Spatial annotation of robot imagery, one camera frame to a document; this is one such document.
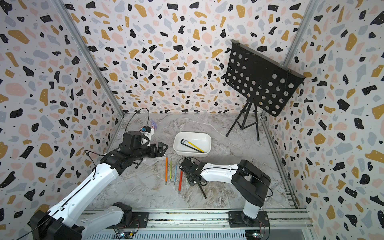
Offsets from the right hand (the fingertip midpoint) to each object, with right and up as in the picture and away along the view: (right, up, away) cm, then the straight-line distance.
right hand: (193, 178), depth 88 cm
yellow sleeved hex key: (0, +17, +15) cm, 22 cm away
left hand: (-15, +20, -11) cm, 28 cm away
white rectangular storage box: (+5, +21, +17) cm, 27 cm away
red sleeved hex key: (-7, +3, +2) cm, 8 cm away
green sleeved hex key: (-14, +2, +1) cm, 14 cm away
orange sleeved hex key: (-17, +5, +4) cm, 18 cm away
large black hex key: (+5, -5, -5) cm, 9 cm away
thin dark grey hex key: (-2, +16, +13) cm, 21 cm away
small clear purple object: (-30, +33, +21) cm, 49 cm away
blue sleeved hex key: (-11, +2, +2) cm, 11 cm away
